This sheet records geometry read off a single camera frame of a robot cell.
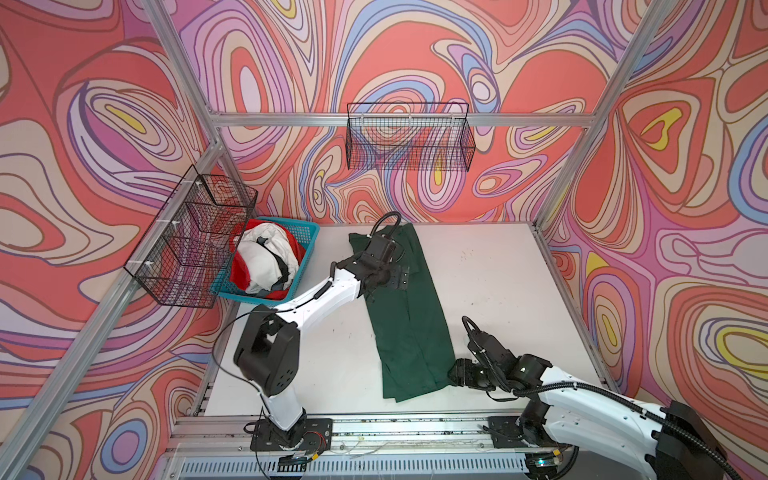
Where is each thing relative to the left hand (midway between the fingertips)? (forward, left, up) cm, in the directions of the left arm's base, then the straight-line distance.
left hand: (397, 272), depth 88 cm
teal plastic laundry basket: (0, +55, -7) cm, 55 cm away
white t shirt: (+4, +42, -3) cm, 43 cm away
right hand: (-27, -17, -14) cm, 35 cm away
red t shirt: (+3, +50, -4) cm, 50 cm away
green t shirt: (-18, -5, -13) cm, 23 cm away
